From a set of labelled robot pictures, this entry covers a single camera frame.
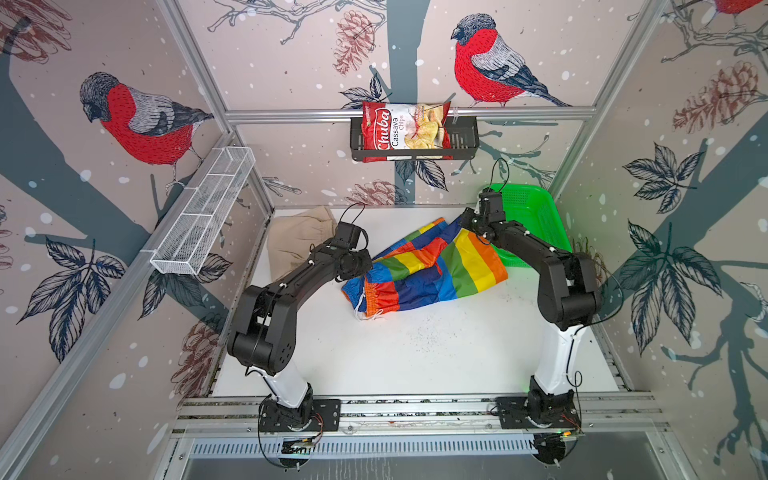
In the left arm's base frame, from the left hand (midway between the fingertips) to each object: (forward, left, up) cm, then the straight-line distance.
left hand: (368, 264), depth 91 cm
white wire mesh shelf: (+6, +44, +19) cm, 48 cm away
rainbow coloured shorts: (+6, -24, -7) cm, 26 cm away
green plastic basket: (+32, -65, -8) cm, 72 cm away
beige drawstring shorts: (+19, +29, -8) cm, 36 cm away
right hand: (+17, -30, +2) cm, 35 cm away
